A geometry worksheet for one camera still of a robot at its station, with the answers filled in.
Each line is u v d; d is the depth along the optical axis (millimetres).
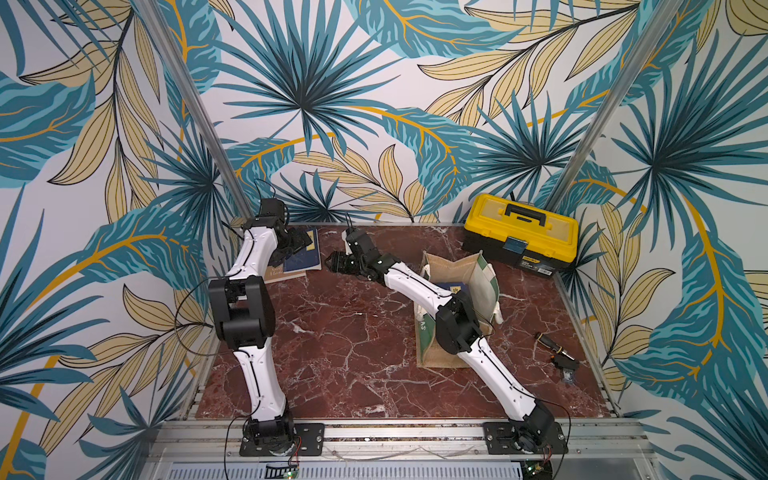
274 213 752
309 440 737
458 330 653
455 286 878
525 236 962
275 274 1034
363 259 798
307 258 1063
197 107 837
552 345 879
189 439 748
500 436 733
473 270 859
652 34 717
